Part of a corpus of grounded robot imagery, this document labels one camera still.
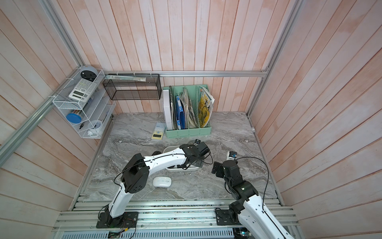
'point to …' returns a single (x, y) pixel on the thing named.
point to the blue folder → (180, 114)
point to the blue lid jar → (73, 118)
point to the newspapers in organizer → (190, 111)
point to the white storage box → (179, 168)
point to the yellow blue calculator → (158, 131)
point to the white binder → (167, 109)
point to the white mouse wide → (162, 181)
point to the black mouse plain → (155, 153)
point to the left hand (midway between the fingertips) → (194, 161)
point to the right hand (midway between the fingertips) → (221, 162)
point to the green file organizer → (192, 90)
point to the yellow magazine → (206, 104)
